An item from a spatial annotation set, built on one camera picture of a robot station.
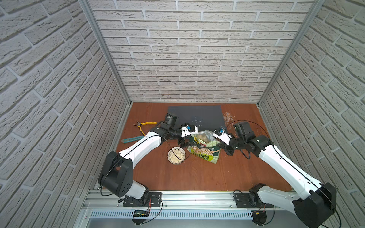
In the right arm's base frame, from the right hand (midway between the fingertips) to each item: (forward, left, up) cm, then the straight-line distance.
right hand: (216, 144), depth 77 cm
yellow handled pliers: (+28, +48, -13) cm, 57 cm away
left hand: (+9, +13, +2) cm, 15 cm away
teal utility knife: (+16, +60, -16) cm, 64 cm away
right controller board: (-33, -18, -16) cm, 41 cm away
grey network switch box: (+29, -2, -12) cm, 31 cm away
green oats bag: (-1, +7, +1) cm, 7 cm away
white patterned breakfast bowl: (+2, +21, -13) cm, 25 cm away
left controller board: (-27, +43, -18) cm, 54 cm away
